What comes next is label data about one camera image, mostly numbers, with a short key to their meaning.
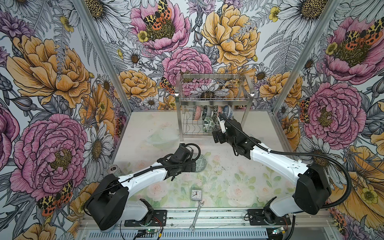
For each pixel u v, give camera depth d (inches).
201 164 36.1
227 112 41.4
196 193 31.3
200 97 43.0
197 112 41.4
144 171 20.4
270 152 20.8
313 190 16.7
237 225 28.9
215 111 45.1
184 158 26.7
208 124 38.9
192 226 28.7
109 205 16.3
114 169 30.0
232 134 25.2
